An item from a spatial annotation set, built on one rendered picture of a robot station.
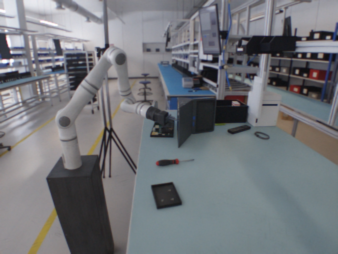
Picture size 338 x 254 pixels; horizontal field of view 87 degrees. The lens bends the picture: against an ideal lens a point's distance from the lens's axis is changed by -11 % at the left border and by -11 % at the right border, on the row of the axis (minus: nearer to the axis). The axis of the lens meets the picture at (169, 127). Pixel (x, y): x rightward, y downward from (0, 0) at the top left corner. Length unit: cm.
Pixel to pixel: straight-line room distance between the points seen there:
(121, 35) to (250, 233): 1213
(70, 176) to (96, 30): 1183
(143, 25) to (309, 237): 1212
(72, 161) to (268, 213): 97
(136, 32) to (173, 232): 1199
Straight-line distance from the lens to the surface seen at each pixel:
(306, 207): 78
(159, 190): 72
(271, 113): 141
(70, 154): 117
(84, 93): 107
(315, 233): 70
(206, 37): 240
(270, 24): 158
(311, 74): 561
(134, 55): 1227
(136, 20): 1239
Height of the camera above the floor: 145
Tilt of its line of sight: 20 degrees down
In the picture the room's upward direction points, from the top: straight up
